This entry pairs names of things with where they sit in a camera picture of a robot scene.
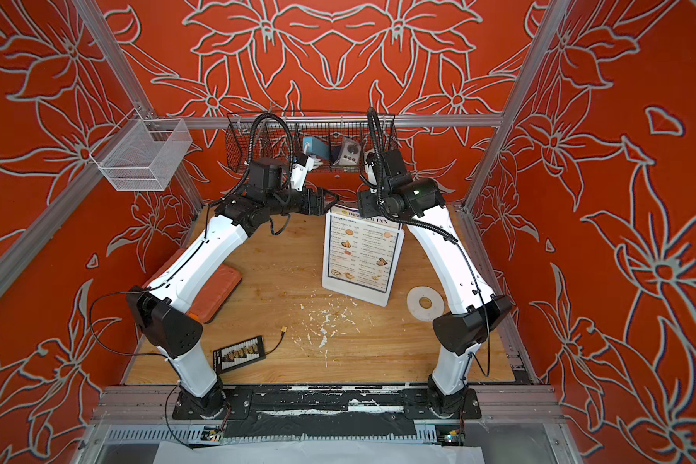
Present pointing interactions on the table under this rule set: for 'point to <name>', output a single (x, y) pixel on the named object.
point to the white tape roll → (424, 304)
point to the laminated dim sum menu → (362, 250)
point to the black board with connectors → (239, 354)
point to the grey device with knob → (351, 153)
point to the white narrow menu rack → (354, 291)
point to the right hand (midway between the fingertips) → (364, 198)
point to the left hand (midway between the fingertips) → (329, 193)
